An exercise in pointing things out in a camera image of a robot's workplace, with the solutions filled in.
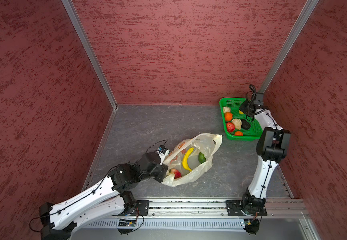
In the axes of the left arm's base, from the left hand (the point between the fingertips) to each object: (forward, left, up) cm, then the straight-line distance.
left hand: (166, 170), depth 71 cm
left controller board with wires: (-20, +18, -17) cm, 31 cm away
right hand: (+45, -50, -2) cm, 67 cm away
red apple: (+34, -42, -9) cm, 55 cm away
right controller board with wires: (-21, -43, -18) cm, 51 cm away
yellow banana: (+12, -10, -14) cm, 21 cm away
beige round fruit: (+38, -48, -10) cm, 62 cm away
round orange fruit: (+44, -43, -9) cm, 62 cm away
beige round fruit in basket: (+51, -43, -10) cm, 68 cm away
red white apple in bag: (+3, -6, -12) cm, 14 cm away
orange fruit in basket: (+30, -47, -12) cm, 58 cm away
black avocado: (+38, -54, -11) cm, 67 cm away
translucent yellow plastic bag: (+13, -14, -15) cm, 24 cm away
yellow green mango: (+40, -48, 0) cm, 62 cm away
